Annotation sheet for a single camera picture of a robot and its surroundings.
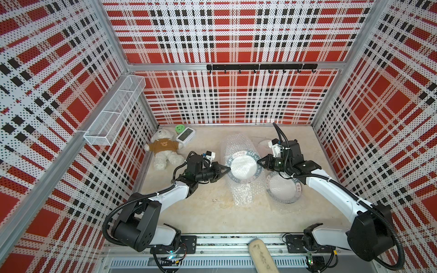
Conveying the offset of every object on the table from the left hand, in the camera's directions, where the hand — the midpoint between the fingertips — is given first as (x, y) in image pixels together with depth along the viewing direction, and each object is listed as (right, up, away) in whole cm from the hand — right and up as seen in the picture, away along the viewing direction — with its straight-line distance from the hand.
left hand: (232, 169), depth 82 cm
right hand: (+13, +3, -1) cm, 13 cm away
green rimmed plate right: (+27, -12, +7) cm, 30 cm away
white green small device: (-30, +17, +29) cm, 45 cm away
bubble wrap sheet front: (+5, -11, -7) cm, 14 cm away
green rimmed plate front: (+5, +1, -1) cm, 6 cm away
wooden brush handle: (+11, -34, -14) cm, 38 cm away
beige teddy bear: (-40, +9, +19) cm, 45 cm away
